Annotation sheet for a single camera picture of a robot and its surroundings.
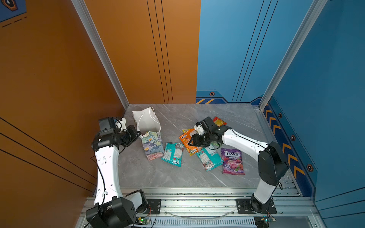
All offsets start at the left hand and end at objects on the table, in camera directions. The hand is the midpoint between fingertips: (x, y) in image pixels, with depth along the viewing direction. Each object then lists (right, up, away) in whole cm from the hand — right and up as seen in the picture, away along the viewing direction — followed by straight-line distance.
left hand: (141, 130), depth 75 cm
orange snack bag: (+27, -14, +16) cm, 35 cm away
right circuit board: (+63, -46, -5) cm, 78 cm away
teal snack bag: (+16, -16, +14) cm, 27 cm away
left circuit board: (+2, -45, -5) cm, 46 cm away
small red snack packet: (+49, +4, +33) cm, 60 cm away
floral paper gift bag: (-1, -1, +21) cm, 21 cm away
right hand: (+28, -9, +9) cm, 30 cm away
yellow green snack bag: (+23, -2, +26) cm, 35 cm away
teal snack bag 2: (+39, -19, +12) cm, 45 cm away
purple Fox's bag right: (+52, -20, +12) cm, 57 cm away
